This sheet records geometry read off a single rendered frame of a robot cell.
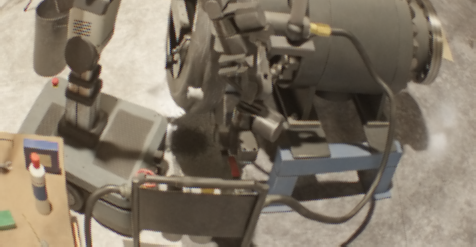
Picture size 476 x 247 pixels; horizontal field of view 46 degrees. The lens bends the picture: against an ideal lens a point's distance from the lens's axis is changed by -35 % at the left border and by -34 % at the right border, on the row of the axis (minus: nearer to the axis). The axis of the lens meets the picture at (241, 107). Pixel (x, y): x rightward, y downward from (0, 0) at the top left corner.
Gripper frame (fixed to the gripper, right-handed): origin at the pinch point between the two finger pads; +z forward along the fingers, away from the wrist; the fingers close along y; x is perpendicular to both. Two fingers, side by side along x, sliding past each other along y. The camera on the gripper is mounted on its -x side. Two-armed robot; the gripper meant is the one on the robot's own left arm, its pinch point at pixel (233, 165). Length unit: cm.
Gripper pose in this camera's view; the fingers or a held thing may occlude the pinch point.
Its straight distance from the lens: 225.3
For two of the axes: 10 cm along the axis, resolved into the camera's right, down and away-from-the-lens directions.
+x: -1.8, -6.1, 7.7
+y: 9.7, 0.3, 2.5
